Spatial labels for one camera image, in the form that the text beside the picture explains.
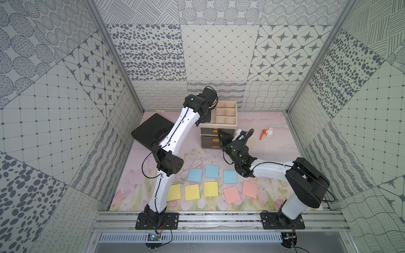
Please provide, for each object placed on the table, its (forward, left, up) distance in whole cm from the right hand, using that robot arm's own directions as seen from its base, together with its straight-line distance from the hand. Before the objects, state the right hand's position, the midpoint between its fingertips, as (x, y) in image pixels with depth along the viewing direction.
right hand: (215, 132), depth 83 cm
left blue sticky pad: (-16, +12, -21) cm, 28 cm away
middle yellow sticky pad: (-25, +13, -21) cm, 35 cm away
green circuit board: (-45, +29, -22) cm, 58 cm away
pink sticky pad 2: (-23, -19, -22) cm, 37 cm away
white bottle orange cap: (+15, -37, -20) cm, 45 cm away
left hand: (+5, +4, +5) cm, 8 cm away
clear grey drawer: (+1, +3, -9) cm, 9 cm away
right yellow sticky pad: (-23, +2, -21) cm, 31 cm away
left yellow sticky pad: (-25, +22, -22) cm, 40 cm away
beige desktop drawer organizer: (+7, -4, +5) cm, 9 cm away
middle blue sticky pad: (-13, +2, -21) cm, 25 cm away
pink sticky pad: (-26, -9, -21) cm, 35 cm away
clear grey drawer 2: (+1, +3, -14) cm, 15 cm away
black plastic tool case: (+12, +40, -13) cm, 44 cm away
